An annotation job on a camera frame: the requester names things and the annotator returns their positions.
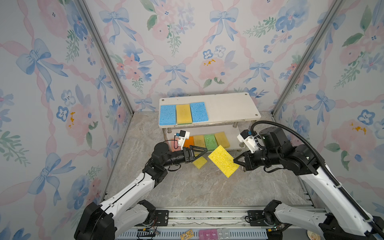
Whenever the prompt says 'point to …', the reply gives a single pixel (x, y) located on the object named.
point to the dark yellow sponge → (222, 139)
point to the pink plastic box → (208, 234)
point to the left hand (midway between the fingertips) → (206, 153)
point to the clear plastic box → (223, 233)
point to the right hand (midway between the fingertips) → (235, 160)
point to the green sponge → (211, 142)
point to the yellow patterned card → (187, 235)
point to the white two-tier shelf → (209, 121)
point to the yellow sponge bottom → (199, 140)
